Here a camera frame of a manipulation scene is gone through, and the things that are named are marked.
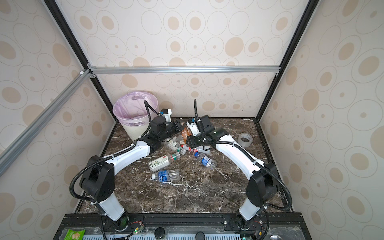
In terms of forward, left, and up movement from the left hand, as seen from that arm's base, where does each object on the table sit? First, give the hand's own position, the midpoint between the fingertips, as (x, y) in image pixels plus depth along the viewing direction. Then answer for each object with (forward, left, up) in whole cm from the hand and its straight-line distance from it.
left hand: (189, 119), depth 80 cm
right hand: (-8, -1, -9) cm, 12 cm away
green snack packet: (-50, +53, -24) cm, 77 cm away
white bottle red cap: (-18, -6, -1) cm, 19 cm away
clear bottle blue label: (-22, +13, -23) cm, 35 cm away
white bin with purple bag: (+19, +37, -11) cm, 43 cm away
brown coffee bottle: (-6, +2, -4) cm, 7 cm away
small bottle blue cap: (-13, -10, -24) cm, 29 cm away
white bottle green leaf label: (-15, +19, -23) cm, 33 cm away
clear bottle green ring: (-2, +12, -23) cm, 26 cm away
